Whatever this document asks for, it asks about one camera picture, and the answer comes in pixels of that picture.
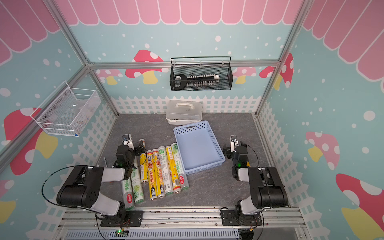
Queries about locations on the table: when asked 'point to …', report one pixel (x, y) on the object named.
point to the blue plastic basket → (198, 148)
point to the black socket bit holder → (181, 81)
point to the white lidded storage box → (181, 112)
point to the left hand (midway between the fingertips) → (135, 143)
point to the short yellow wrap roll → (143, 163)
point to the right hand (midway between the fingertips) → (234, 142)
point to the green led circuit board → (121, 233)
